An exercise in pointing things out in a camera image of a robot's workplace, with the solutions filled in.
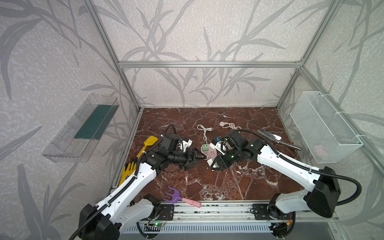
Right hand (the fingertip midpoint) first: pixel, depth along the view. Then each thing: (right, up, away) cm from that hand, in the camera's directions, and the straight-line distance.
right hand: (214, 160), depth 74 cm
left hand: (-5, +3, -6) cm, 8 cm away
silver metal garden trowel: (+45, +8, +27) cm, 54 cm away
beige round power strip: (+12, +17, +34) cm, 40 cm away
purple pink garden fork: (-19, -20, +2) cm, 28 cm away
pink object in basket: (+53, +6, 0) cm, 53 cm away
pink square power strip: (0, -1, +17) cm, 17 cm away
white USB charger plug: (-2, 0, -3) cm, 4 cm away
